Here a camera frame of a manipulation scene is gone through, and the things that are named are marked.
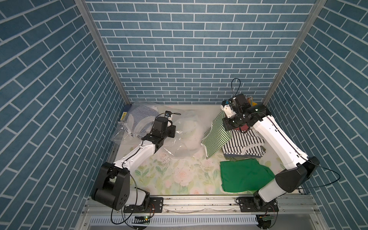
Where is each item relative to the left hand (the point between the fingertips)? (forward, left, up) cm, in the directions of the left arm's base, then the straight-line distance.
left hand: (175, 125), depth 88 cm
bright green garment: (-24, -42, -15) cm, 51 cm away
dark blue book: (+24, +43, -14) cm, 52 cm away
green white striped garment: (-7, -25, -1) cm, 26 cm away
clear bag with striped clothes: (+14, +29, -13) cm, 35 cm away
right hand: (-6, -29, +9) cm, 31 cm away
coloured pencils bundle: (+23, -52, +2) cm, 57 cm away
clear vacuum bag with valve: (0, -9, -16) cm, 18 cm away
